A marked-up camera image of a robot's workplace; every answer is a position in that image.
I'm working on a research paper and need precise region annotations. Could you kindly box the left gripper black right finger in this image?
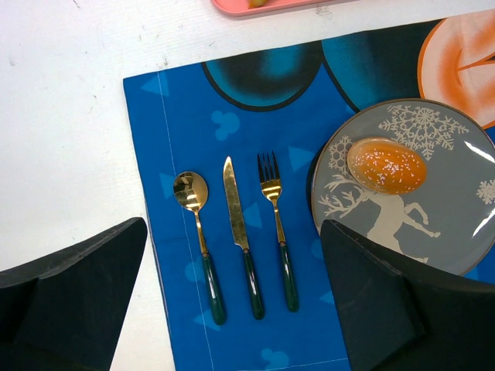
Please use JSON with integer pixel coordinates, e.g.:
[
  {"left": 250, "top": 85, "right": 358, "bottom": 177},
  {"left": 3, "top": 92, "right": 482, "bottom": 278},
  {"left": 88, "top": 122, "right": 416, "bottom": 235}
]
[{"left": 320, "top": 220, "right": 494, "bottom": 370}]

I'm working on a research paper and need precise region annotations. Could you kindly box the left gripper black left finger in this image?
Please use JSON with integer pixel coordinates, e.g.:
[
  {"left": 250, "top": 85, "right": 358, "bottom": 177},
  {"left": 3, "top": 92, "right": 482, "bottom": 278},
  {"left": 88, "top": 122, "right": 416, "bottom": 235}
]
[{"left": 1, "top": 217, "right": 148, "bottom": 370}]

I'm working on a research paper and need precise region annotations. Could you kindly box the round sesame bun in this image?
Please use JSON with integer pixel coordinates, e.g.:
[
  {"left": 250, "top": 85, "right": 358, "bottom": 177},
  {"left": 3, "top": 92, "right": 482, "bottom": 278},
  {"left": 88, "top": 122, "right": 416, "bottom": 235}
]
[{"left": 346, "top": 138, "right": 427, "bottom": 195}]

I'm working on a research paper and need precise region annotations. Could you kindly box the grey reindeer plate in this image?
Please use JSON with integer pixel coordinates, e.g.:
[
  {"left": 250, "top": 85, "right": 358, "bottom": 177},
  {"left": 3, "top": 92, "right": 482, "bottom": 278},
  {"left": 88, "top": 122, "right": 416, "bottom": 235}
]
[{"left": 310, "top": 99, "right": 494, "bottom": 274}]

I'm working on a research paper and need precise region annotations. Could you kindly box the blue cartoon placemat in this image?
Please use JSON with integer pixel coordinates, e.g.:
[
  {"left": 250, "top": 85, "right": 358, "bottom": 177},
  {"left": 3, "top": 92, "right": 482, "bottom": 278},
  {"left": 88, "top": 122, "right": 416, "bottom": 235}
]
[{"left": 124, "top": 10, "right": 494, "bottom": 370}]

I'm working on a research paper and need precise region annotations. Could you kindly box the pink rectangular tray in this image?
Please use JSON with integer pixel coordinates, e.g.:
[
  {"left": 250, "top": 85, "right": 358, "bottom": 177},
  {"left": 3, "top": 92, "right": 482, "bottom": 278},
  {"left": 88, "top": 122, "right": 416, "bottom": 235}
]
[{"left": 211, "top": 0, "right": 347, "bottom": 17}]

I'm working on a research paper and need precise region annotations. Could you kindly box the large croissant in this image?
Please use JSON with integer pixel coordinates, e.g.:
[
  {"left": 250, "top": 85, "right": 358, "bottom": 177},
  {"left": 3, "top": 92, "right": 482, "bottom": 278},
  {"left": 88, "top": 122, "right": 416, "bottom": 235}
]
[{"left": 247, "top": 0, "right": 268, "bottom": 9}]

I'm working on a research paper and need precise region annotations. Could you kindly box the gold knife green handle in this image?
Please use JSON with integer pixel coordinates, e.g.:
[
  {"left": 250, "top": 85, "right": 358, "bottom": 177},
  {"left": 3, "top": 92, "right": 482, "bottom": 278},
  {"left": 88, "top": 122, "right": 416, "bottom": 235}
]
[{"left": 223, "top": 156, "right": 265, "bottom": 320}]

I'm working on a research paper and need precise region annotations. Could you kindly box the gold spoon green handle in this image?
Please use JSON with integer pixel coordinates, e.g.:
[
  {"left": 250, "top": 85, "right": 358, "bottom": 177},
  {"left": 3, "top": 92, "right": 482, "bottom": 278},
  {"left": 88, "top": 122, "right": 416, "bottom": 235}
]
[{"left": 172, "top": 172, "right": 227, "bottom": 325}]

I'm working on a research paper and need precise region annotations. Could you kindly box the gold fork green handle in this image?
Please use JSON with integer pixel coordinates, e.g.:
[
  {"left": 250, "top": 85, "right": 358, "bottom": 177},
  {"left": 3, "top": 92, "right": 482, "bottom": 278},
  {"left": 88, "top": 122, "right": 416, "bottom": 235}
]
[{"left": 257, "top": 151, "right": 299, "bottom": 312}]

